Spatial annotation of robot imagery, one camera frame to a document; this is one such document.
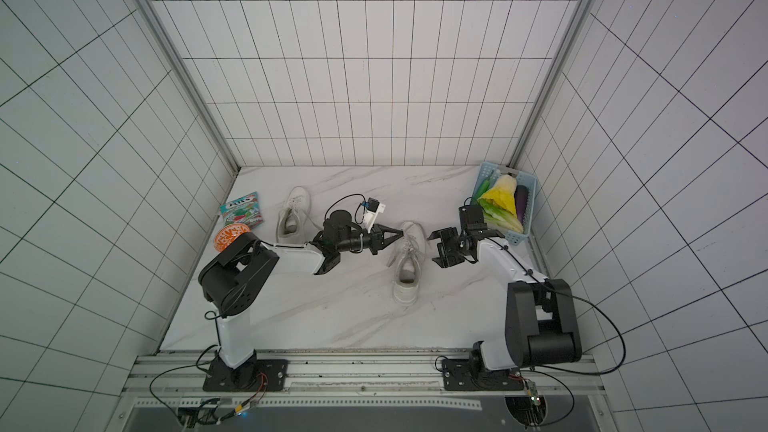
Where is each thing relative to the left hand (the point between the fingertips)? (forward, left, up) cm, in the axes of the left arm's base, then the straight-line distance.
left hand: (398, 238), depth 85 cm
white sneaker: (-2, -4, -2) cm, 5 cm away
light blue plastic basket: (+35, -36, -7) cm, 51 cm away
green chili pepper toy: (+28, -33, -9) cm, 45 cm away
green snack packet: (+16, +55, -10) cm, 58 cm away
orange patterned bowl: (+6, +57, -10) cm, 58 cm away
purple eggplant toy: (+21, -44, -7) cm, 50 cm away
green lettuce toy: (+11, -33, -4) cm, 35 cm away
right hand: (+1, -6, -4) cm, 7 cm away
